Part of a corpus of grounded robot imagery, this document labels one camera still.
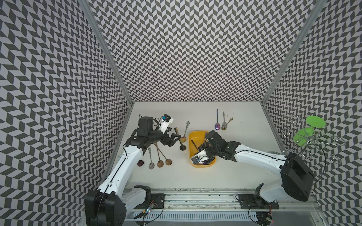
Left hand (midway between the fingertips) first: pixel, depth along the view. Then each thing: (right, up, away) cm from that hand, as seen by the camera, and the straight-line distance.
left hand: (174, 133), depth 77 cm
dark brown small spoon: (-22, -20, +9) cm, 31 cm away
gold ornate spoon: (+41, +7, +31) cm, 52 cm away
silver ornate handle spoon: (+35, +3, +27) cm, 44 cm away
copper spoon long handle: (-5, -19, +10) cm, 22 cm away
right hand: (+13, -12, +4) cm, 18 cm away
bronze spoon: (-10, -20, +9) cm, 24 cm away
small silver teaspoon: (-15, -20, +9) cm, 27 cm away
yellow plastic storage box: (+13, -5, +14) cm, 20 cm away
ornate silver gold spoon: (+4, -6, +19) cm, 20 cm away
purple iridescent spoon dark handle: (+18, -20, +10) cm, 28 cm away
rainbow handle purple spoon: (+29, +2, +26) cm, 39 cm away
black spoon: (+4, -11, +16) cm, 20 cm away
